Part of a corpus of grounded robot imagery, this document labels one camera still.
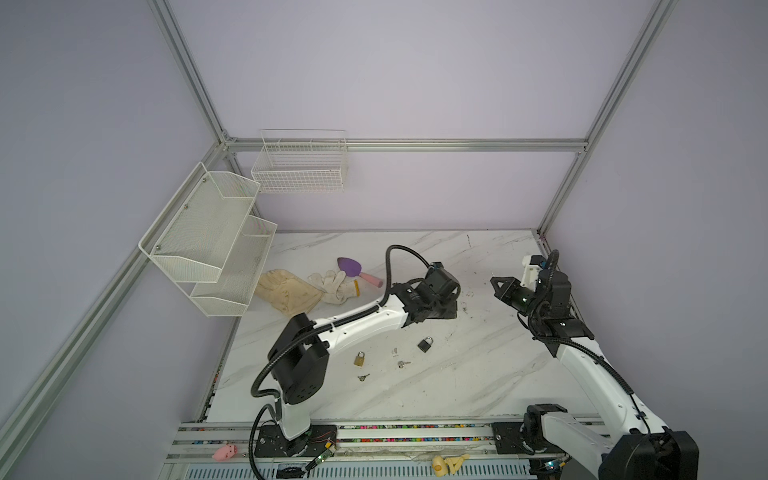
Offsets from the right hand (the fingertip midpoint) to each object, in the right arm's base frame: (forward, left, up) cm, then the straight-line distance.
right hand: (489, 278), depth 80 cm
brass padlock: (-15, +37, -21) cm, 45 cm away
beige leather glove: (+8, +64, -19) cm, 67 cm away
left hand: (-6, +10, -6) cm, 14 cm away
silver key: (-16, +24, -21) cm, 35 cm away
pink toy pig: (-39, +66, -18) cm, 79 cm away
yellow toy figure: (-41, +15, -19) cm, 47 cm away
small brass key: (-20, +35, -21) cm, 46 cm away
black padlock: (-10, +17, -21) cm, 29 cm away
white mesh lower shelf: (0, +75, -8) cm, 76 cm away
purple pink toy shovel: (+19, +42, -19) cm, 50 cm away
